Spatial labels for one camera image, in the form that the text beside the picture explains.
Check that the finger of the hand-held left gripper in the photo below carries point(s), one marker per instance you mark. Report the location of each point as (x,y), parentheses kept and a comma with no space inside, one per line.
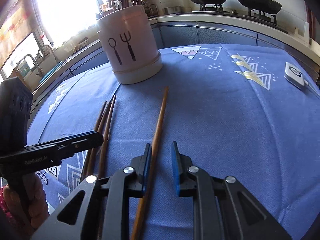
(87,142)
(75,135)

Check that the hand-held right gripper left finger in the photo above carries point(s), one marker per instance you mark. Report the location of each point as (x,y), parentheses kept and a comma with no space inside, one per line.
(147,170)

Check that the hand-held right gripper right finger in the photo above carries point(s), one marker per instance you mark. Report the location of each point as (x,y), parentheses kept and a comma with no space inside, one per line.
(175,172)

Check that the pink utensil holder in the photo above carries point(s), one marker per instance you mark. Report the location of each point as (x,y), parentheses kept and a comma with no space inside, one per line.
(130,47)

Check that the person's left hand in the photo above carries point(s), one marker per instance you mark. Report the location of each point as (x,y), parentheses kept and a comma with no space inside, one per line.
(38,197)

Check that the metal faucet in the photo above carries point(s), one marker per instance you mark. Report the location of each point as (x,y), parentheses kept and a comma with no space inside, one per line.
(32,62)
(50,50)

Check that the blue basin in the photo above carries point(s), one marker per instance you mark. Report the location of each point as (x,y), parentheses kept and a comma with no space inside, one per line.
(56,68)

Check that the blue printed tablecloth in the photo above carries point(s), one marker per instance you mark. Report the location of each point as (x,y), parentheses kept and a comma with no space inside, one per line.
(220,120)

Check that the window shade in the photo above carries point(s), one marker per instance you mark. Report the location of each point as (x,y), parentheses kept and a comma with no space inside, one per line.
(13,35)

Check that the cooking oil bottle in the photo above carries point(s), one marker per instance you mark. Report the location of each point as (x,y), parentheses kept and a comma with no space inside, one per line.
(106,11)

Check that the kitchen counter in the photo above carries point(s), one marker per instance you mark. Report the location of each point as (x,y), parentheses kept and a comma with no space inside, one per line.
(225,33)

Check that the spice rack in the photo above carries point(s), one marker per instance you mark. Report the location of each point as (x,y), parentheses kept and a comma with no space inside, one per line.
(148,6)

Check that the small white device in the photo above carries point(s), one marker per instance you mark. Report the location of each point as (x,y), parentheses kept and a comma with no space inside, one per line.
(294,75)

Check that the metal container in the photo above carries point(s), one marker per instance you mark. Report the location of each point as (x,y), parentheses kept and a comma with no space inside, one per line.
(172,10)

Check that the gas stove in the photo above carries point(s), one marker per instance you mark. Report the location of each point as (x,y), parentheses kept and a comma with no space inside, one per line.
(232,13)

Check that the wooden framed glass door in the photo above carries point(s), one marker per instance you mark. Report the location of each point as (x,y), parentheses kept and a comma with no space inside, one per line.
(313,22)

